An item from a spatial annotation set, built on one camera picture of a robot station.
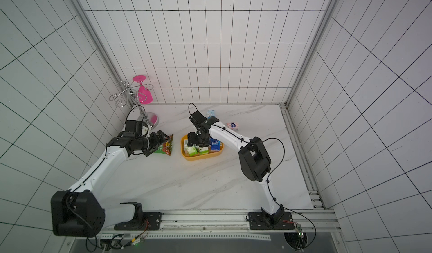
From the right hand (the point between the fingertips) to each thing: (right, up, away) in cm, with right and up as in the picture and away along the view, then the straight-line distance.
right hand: (186, 147), depth 88 cm
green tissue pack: (+3, -2, +1) cm, 4 cm away
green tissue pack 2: (+9, -2, +1) cm, 9 cm away
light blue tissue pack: (+12, +19, +23) cm, 32 cm away
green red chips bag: (-13, -1, +5) cm, 14 cm away
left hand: (-11, +2, -5) cm, 12 cm away
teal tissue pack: (-1, +1, +5) cm, 5 cm away
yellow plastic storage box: (+6, -6, 0) cm, 8 cm away
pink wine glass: (-22, +28, 0) cm, 36 cm away
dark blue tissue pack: (+16, +1, +2) cm, 16 cm away
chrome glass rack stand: (-29, +28, +2) cm, 40 cm away
